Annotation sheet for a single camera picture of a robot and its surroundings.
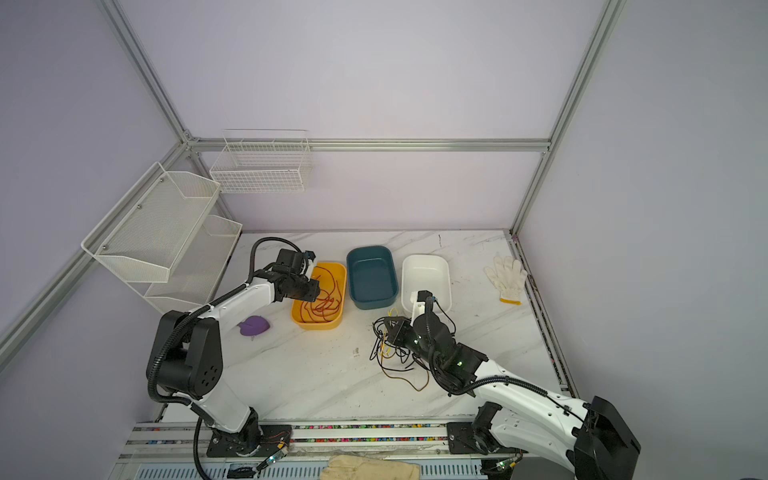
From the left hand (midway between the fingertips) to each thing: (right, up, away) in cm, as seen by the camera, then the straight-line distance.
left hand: (311, 291), depth 93 cm
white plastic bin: (+38, +5, +14) cm, 41 cm away
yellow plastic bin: (+6, +6, +11) cm, 14 cm away
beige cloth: (+17, -40, -23) cm, 49 cm away
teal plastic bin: (+19, +4, +10) cm, 22 cm away
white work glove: (+69, +3, +14) cm, 70 cm away
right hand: (+23, -6, -18) cm, 30 cm away
